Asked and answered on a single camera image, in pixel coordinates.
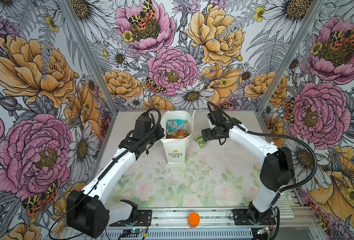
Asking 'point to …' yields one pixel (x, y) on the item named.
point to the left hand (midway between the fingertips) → (164, 133)
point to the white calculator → (284, 202)
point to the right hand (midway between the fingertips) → (211, 139)
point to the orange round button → (194, 219)
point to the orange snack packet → (180, 134)
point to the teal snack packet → (173, 125)
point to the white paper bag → (176, 149)
